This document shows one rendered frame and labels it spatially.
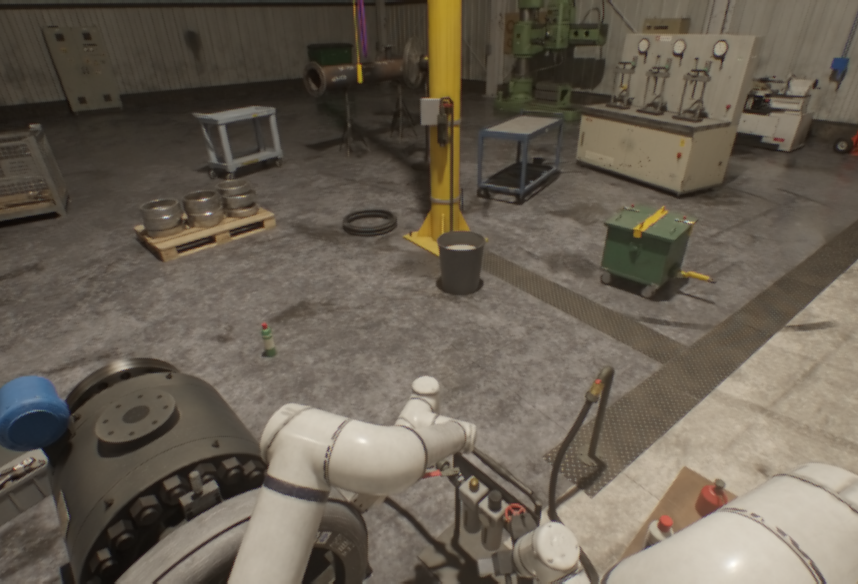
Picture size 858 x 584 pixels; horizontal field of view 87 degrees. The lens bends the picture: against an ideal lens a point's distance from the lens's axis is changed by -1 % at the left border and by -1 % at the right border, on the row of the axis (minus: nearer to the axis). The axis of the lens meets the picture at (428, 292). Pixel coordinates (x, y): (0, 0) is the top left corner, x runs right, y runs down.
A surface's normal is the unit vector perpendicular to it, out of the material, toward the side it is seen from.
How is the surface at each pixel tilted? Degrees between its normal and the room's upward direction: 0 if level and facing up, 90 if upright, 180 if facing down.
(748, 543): 9
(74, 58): 90
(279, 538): 46
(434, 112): 90
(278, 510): 40
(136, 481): 14
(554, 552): 23
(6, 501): 90
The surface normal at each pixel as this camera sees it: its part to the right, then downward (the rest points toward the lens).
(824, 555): 0.15, -0.58
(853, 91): -0.80, 0.32
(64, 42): 0.60, 0.39
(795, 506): -0.13, -0.95
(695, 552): -0.52, -0.84
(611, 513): -0.02, -0.86
